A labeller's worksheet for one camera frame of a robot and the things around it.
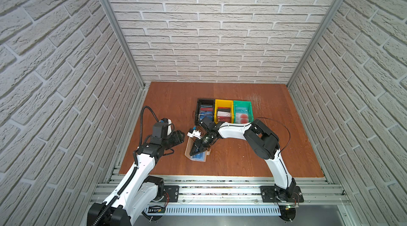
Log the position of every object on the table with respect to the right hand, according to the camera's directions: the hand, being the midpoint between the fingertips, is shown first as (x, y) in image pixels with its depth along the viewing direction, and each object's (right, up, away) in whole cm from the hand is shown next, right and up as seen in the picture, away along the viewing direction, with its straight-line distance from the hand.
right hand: (192, 154), depth 84 cm
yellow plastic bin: (+19, +22, +19) cm, 35 cm away
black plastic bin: (+6, +24, +22) cm, 33 cm away
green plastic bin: (+32, +21, +19) cm, 43 cm away
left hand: (-6, +11, -2) cm, 13 cm away
